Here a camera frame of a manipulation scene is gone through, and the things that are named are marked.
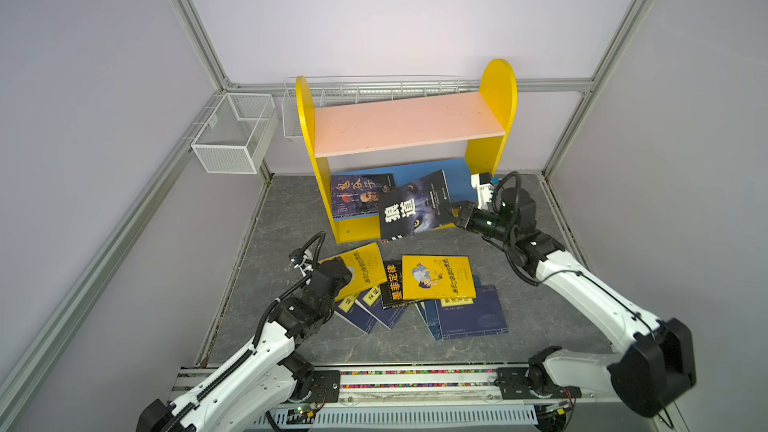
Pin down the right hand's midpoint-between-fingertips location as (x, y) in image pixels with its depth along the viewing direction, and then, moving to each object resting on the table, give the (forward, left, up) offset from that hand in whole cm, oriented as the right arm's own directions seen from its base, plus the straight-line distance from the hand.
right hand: (441, 209), depth 74 cm
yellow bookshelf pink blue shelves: (+34, +11, -19) cm, 41 cm away
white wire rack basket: (+41, +29, +9) cm, 51 cm away
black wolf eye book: (+3, +6, -3) cm, 8 cm away
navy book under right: (-16, +2, -27) cm, 31 cm away
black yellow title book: (-10, +13, -25) cm, 29 cm away
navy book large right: (-18, -9, -27) cm, 34 cm away
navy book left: (-14, +19, -25) cm, 34 cm away
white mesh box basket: (+37, +66, -4) cm, 76 cm away
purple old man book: (+16, +24, -12) cm, 31 cm away
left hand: (-9, +28, -15) cm, 33 cm away
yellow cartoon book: (-7, -1, -24) cm, 25 cm away
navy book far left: (-16, +25, -27) cm, 40 cm away
